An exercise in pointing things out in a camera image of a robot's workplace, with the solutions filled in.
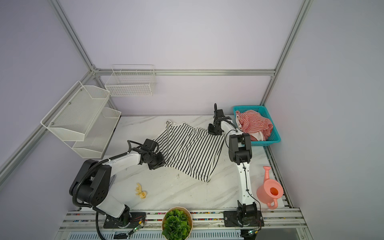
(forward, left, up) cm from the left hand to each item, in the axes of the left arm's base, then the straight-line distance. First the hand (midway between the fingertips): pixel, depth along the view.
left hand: (165, 163), depth 91 cm
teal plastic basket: (+17, -72, +5) cm, 74 cm away
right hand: (+27, -29, -1) cm, 40 cm away
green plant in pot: (-33, -11, +8) cm, 36 cm away
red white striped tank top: (+29, -60, +6) cm, 67 cm away
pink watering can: (-20, -55, +9) cm, 59 cm away
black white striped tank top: (+11, -18, -3) cm, 21 cm away
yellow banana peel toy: (-18, +10, 0) cm, 21 cm away
